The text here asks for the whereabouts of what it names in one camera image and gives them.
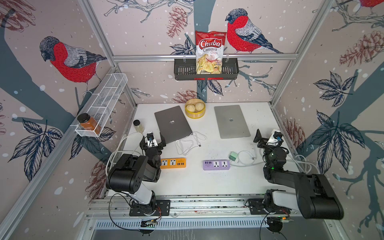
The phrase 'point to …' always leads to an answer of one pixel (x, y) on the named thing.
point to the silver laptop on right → (231, 122)
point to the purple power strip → (218, 164)
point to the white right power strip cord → (248, 163)
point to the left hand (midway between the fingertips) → (154, 132)
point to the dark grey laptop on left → (172, 123)
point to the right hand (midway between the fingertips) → (266, 129)
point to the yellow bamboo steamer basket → (197, 114)
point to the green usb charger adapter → (232, 156)
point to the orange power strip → (173, 163)
